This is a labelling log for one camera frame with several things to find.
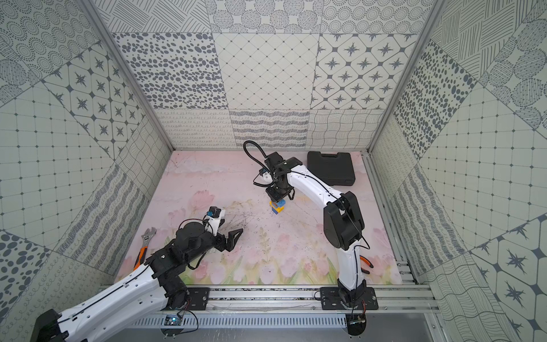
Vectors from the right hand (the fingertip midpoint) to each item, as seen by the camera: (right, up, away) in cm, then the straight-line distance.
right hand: (279, 198), depth 89 cm
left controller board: (-37, -39, -18) cm, 57 cm away
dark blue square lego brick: (-2, -7, +5) cm, 9 cm away
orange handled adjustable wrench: (-56, -17, -1) cm, 59 cm away
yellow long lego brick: (0, -5, +2) cm, 6 cm away
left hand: (-15, -9, -13) cm, 22 cm away
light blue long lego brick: (0, -3, 0) cm, 3 cm away
